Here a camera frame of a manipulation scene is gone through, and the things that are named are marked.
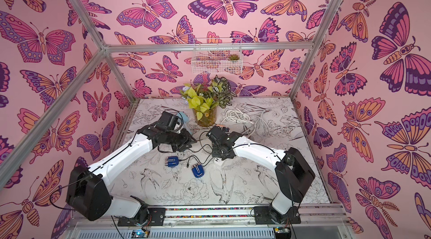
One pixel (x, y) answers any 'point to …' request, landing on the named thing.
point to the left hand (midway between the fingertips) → (198, 141)
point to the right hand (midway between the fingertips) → (218, 151)
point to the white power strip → (218, 161)
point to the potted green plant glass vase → (203, 99)
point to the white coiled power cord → (235, 114)
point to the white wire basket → (217, 56)
